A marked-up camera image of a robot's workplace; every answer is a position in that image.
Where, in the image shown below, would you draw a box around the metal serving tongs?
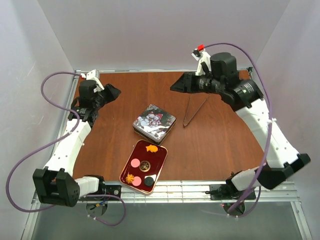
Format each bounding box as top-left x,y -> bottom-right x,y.
182,93 -> 209,128

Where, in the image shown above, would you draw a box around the gold tin lid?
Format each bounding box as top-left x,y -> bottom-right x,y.
132,104 -> 177,128

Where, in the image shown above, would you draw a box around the gold square cookie tin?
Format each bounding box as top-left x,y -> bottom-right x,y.
133,125 -> 173,145

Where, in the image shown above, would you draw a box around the dark red serving tray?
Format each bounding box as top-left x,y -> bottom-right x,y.
119,139 -> 168,195

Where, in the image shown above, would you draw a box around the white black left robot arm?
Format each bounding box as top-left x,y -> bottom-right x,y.
32,80 -> 121,207

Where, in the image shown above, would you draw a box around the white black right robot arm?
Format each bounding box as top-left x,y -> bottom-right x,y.
170,50 -> 311,194

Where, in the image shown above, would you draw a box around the orange fish-shaped cookie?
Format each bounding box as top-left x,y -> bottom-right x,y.
145,144 -> 159,153

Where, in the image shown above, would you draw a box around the pink round cookie upper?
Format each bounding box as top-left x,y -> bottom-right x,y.
130,158 -> 141,168

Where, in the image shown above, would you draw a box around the pink round cookie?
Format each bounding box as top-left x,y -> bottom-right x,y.
132,176 -> 142,187
130,158 -> 141,168

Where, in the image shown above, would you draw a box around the orange swirl cookie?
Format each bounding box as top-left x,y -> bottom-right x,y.
125,173 -> 135,184

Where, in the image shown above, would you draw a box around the pink round cookie lower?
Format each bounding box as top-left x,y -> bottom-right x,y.
132,176 -> 142,187

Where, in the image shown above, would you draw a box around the black round cookie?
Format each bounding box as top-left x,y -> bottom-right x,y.
144,176 -> 154,187

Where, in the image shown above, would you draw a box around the aluminium left frame rail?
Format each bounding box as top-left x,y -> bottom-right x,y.
57,70 -> 81,141

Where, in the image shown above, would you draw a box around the aluminium frame rail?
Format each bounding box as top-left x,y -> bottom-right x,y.
57,70 -> 81,141
246,66 -> 255,82
31,180 -> 301,204

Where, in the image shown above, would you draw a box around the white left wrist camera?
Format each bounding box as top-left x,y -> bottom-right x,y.
80,69 -> 105,92

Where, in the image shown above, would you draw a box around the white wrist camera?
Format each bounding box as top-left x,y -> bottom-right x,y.
80,69 -> 105,92
191,44 -> 212,76

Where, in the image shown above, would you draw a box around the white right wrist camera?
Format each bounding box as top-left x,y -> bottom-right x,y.
191,44 -> 212,76

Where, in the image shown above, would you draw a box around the aluminium right frame rail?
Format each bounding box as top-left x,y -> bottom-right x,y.
246,66 -> 255,82

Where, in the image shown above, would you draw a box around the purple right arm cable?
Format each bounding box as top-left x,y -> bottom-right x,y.
199,42 -> 273,218

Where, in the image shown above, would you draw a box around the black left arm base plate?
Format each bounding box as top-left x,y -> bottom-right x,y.
102,184 -> 122,198

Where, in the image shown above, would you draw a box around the aluminium front frame rail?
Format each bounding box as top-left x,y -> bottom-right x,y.
31,180 -> 301,204

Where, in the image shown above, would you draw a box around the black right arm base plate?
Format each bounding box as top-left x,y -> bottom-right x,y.
205,184 -> 245,200

